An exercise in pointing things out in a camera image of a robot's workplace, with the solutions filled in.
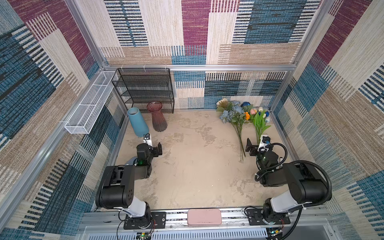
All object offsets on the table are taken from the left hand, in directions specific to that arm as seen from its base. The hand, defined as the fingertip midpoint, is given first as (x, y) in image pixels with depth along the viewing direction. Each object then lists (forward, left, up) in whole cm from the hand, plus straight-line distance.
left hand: (152, 143), depth 94 cm
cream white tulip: (+29, -77, -1) cm, 82 cm away
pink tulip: (+29, -71, -2) cm, 77 cm away
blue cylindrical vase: (+11, +9, +4) cm, 15 cm away
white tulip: (+22, -81, -4) cm, 84 cm away
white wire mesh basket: (-6, +25, +27) cm, 38 cm away
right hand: (-2, -64, +4) cm, 64 cm away
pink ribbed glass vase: (+14, -3, +2) cm, 15 cm away
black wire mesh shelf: (+38, +11, +15) cm, 42 cm away
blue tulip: (+28, -83, -4) cm, 87 cm away
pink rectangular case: (-39, -30, -7) cm, 50 cm away
